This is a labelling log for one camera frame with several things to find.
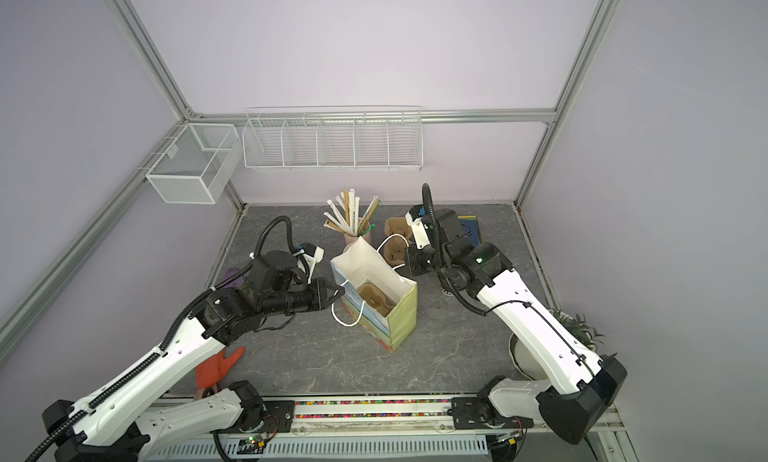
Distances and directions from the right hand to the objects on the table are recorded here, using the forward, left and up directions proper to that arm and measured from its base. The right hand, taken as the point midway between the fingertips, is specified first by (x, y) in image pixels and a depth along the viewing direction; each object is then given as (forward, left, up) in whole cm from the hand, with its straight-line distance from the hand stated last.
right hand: (407, 254), depth 72 cm
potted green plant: (-18, -32, -27) cm, 46 cm away
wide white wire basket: (+46, +24, +3) cm, 52 cm away
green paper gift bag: (+6, +13, -12) cm, 19 cm away
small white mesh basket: (+42, +71, -5) cm, 83 cm away
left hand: (-10, +15, -2) cm, 18 cm away
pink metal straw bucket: (+19, +19, -17) cm, 32 cm away
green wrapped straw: (+24, +11, -16) cm, 31 cm away
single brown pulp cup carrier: (0, +9, -23) cm, 25 cm away
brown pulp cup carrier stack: (+5, +3, -1) cm, 6 cm away
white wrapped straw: (+27, +18, -13) cm, 35 cm away
